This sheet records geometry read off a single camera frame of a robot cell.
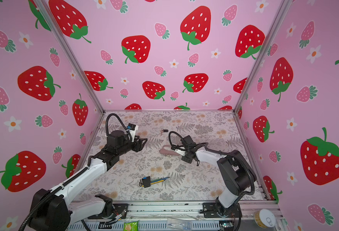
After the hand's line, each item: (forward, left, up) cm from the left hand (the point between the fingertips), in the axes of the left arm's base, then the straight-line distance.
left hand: (143, 137), depth 82 cm
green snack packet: (-41, +3, -18) cm, 44 cm away
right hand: (0, -26, -17) cm, 31 cm away
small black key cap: (+19, -11, -18) cm, 28 cm away
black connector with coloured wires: (-19, -1, -19) cm, 27 cm away
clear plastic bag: (-40, -21, -17) cm, 48 cm away
